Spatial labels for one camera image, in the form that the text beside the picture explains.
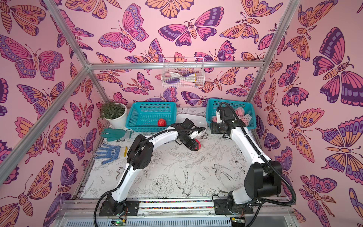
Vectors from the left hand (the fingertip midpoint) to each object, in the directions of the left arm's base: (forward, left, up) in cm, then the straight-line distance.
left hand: (196, 146), depth 96 cm
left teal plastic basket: (+29, +42, -2) cm, 51 cm away
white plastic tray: (+22, -3, +1) cm, 22 cm away
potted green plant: (+18, +56, +15) cm, 61 cm away
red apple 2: (-1, -2, +2) cm, 3 cm away
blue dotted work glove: (-4, +61, -1) cm, 61 cm away
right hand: (+5, -13, +16) cm, 21 cm away
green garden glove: (+10, +62, -1) cm, 62 cm away
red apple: (+17, +25, +5) cm, 31 cm away
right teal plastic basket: (+37, -15, +4) cm, 40 cm away
